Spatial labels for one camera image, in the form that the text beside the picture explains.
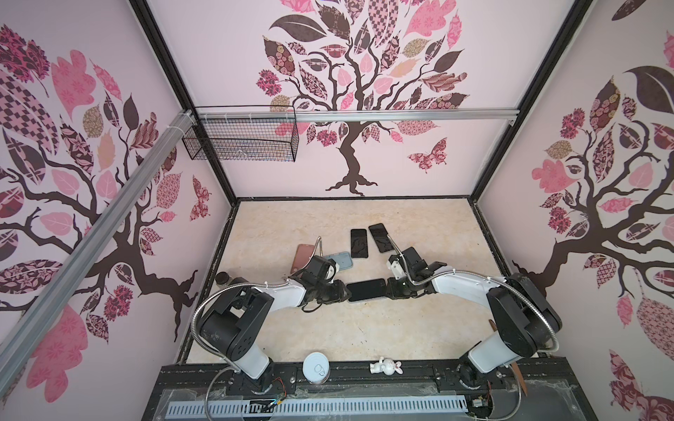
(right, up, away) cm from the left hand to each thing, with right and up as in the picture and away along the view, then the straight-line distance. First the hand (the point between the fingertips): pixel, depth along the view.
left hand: (348, 299), depth 89 cm
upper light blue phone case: (-2, +12, +12) cm, 17 cm away
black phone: (+7, +3, 0) cm, 7 cm away
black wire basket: (-39, +60, +6) cm, 72 cm away
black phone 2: (+5, +17, +17) cm, 25 cm away
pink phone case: (-18, +14, +12) cm, 26 cm away
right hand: (+13, +3, +2) cm, 14 cm away
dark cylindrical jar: (-44, +7, +1) cm, 45 cm away
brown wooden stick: (+50, -19, -15) cm, 55 cm away
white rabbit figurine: (+11, -15, -15) cm, 24 cm away
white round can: (-9, -14, -18) cm, 24 cm away
